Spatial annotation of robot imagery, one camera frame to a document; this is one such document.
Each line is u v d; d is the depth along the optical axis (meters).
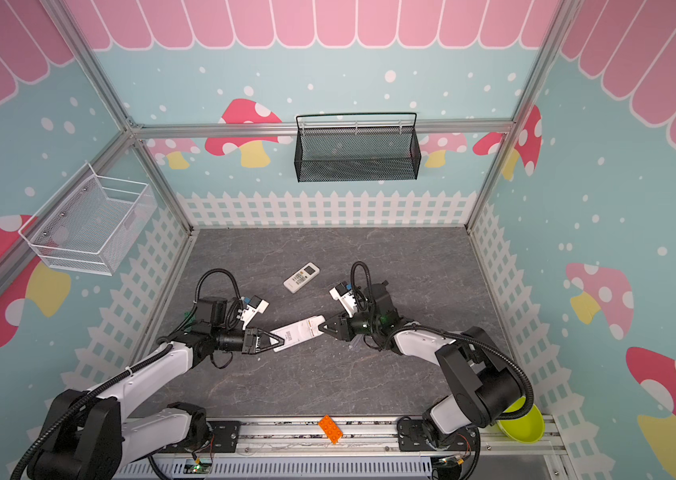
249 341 0.71
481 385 0.44
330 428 0.74
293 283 1.02
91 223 1.20
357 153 0.94
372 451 0.74
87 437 0.41
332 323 0.76
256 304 0.76
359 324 0.75
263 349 0.74
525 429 0.74
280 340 0.76
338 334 0.77
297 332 0.79
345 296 0.77
